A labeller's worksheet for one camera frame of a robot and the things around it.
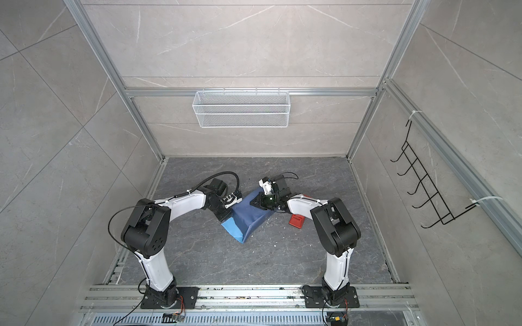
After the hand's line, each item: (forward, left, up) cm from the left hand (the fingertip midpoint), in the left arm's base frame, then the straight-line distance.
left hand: (231, 211), depth 96 cm
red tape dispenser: (-7, -31, +2) cm, 32 cm away
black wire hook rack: (-20, -71, +30) cm, 79 cm away
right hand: (0, -11, +6) cm, 12 cm away
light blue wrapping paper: (-6, -7, +6) cm, 11 cm away
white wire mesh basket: (+42, -6, +29) cm, 51 cm away
